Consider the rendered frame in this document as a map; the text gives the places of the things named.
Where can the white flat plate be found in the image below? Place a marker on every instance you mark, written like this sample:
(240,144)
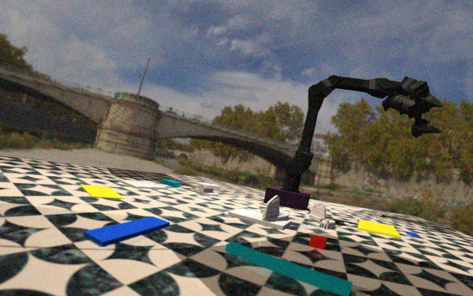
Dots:
(142,184)

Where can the teal long flat bar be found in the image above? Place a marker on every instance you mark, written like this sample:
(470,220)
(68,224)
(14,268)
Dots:
(306,275)

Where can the yellow flat plate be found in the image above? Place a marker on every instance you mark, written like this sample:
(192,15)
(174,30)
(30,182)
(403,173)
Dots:
(101,192)
(378,228)

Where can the teal rectangular block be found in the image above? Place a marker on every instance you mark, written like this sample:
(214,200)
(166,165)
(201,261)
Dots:
(171,183)

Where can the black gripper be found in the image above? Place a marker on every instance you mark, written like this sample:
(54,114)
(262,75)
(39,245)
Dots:
(412,106)

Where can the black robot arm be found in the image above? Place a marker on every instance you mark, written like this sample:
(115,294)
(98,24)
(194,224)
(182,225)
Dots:
(376,87)

